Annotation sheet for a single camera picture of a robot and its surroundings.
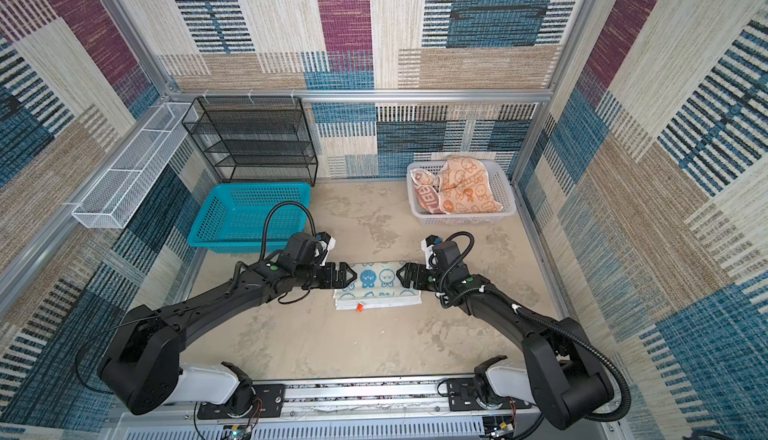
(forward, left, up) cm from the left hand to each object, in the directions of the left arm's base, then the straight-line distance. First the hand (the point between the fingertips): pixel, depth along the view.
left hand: (346, 273), depth 84 cm
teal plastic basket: (+28, +44, -10) cm, 53 cm away
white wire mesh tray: (+10, +53, +23) cm, 58 cm away
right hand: (0, -18, -3) cm, 18 cm away
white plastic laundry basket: (+35, -53, -1) cm, 63 cm away
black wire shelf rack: (+49, +35, +9) cm, 61 cm away
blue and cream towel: (+1, -8, -9) cm, 12 cm away
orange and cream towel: (+37, -41, -5) cm, 55 cm away
